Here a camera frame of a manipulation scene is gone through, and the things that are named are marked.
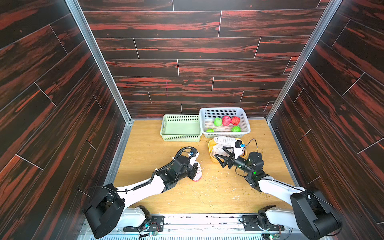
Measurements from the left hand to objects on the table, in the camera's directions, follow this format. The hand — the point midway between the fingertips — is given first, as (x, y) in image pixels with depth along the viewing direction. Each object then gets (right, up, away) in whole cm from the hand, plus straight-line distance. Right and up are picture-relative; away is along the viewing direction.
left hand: (198, 164), depth 82 cm
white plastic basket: (+9, +32, +36) cm, 49 cm away
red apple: (+29, +27, +29) cm, 49 cm away
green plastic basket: (-12, +22, +30) cm, 39 cm away
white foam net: (+17, +13, +10) cm, 24 cm away
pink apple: (+23, +27, +28) cm, 45 cm away
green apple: (+16, +27, +29) cm, 43 cm away
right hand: (+13, +9, 0) cm, 16 cm away
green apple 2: (+28, +21, +22) cm, 42 cm away
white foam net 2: (+13, +8, +8) cm, 17 cm away
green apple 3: (+9, +20, +22) cm, 31 cm away
